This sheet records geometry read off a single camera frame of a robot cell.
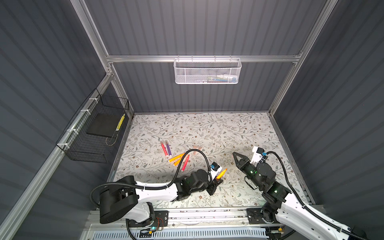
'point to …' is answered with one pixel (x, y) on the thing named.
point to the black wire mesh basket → (91, 136)
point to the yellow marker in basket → (120, 122)
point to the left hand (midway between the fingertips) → (222, 180)
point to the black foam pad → (104, 124)
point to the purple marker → (168, 148)
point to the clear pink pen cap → (199, 147)
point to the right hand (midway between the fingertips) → (234, 155)
